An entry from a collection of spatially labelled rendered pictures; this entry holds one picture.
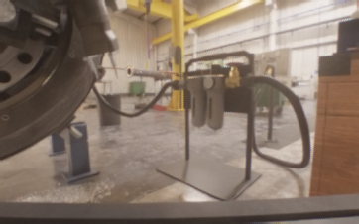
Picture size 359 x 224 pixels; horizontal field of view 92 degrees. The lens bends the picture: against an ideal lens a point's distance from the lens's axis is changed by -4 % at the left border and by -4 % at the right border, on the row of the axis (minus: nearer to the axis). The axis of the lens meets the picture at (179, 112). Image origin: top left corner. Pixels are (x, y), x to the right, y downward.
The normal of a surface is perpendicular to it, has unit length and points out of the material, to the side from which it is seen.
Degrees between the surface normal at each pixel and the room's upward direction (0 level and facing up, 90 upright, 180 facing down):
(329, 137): 90
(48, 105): 90
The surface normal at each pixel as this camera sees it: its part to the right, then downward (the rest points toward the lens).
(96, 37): -0.09, 0.45
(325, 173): -0.70, 0.08
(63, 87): 0.71, 0.07
